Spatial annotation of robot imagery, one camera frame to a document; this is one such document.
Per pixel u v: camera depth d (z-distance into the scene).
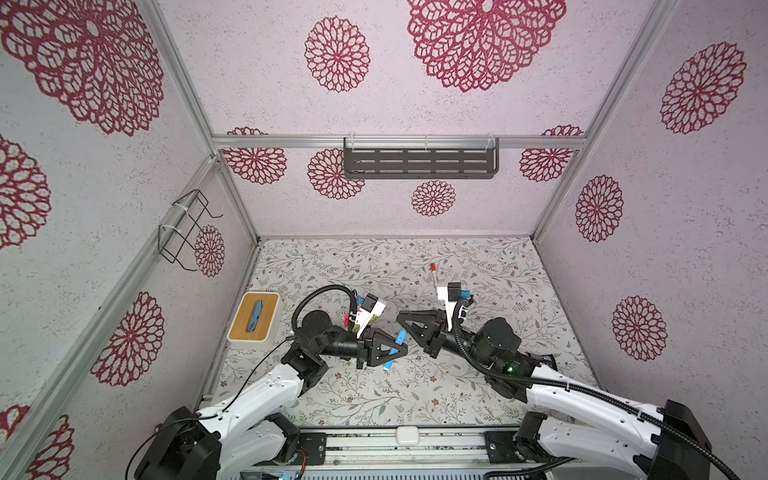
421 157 0.92
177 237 0.75
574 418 0.50
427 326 0.58
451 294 0.57
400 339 0.62
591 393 0.47
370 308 0.61
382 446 0.76
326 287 0.56
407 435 0.76
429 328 0.58
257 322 0.91
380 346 0.63
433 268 1.12
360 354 0.59
